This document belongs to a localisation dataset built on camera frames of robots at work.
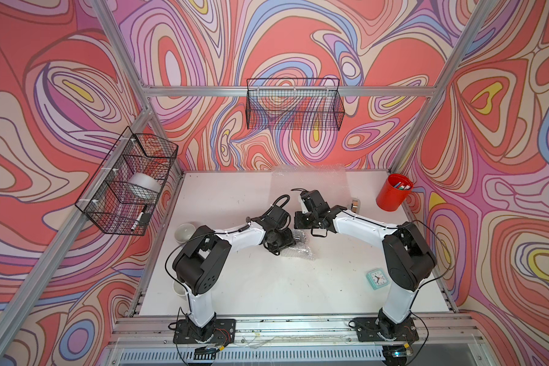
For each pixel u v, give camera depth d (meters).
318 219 0.69
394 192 0.99
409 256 0.48
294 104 0.96
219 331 0.72
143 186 0.72
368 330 0.73
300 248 0.83
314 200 0.73
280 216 0.75
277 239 0.77
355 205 1.01
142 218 0.72
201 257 0.52
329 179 1.16
